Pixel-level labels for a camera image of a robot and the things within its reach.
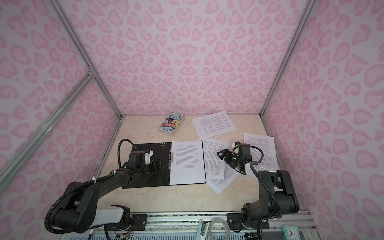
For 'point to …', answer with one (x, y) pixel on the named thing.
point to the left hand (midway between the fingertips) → (163, 165)
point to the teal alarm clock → (291, 232)
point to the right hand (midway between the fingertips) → (221, 154)
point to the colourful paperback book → (170, 123)
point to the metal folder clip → (171, 158)
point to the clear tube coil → (211, 223)
